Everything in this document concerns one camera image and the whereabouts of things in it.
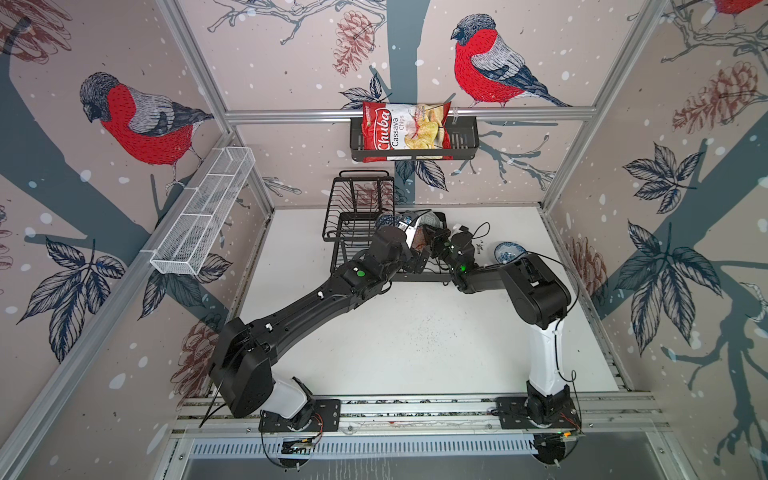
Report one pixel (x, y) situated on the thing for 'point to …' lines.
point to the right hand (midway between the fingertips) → (416, 230)
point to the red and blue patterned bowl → (420, 241)
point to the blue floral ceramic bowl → (507, 251)
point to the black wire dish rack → (359, 203)
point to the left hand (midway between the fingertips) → (414, 238)
